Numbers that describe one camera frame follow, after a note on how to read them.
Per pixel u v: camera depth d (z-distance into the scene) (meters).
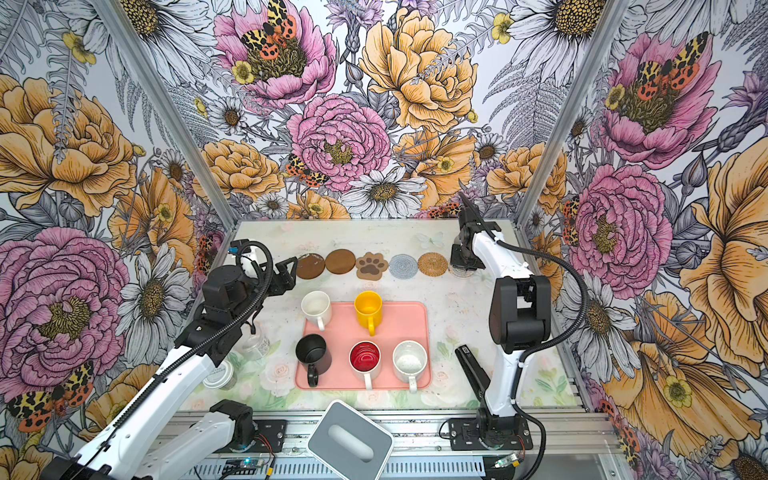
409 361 0.85
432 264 1.09
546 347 0.50
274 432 0.75
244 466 0.71
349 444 0.72
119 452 0.40
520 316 0.53
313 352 0.86
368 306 0.95
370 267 1.08
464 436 0.74
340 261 1.09
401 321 0.94
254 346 0.82
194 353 0.49
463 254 0.82
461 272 1.06
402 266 1.08
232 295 0.56
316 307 0.94
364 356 0.85
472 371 0.82
